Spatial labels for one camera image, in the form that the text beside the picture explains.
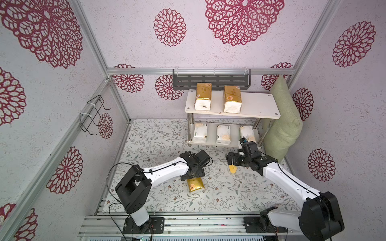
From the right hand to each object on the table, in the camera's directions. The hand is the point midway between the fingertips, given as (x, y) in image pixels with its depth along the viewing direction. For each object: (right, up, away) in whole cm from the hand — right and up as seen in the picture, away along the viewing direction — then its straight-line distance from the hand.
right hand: (232, 156), depth 86 cm
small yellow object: (+2, -9, +6) cm, 11 cm away
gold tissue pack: (-22, -14, -7) cm, 27 cm away
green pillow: (+22, +15, -15) cm, 31 cm away
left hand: (-22, -11, -1) cm, 24 cm away
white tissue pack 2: (-4, +12, +9) cm, 16 cm away
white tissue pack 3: (+13, +14, +11) cm, 22 cm away
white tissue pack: (-18, +13, +11) cm, 25 cm away
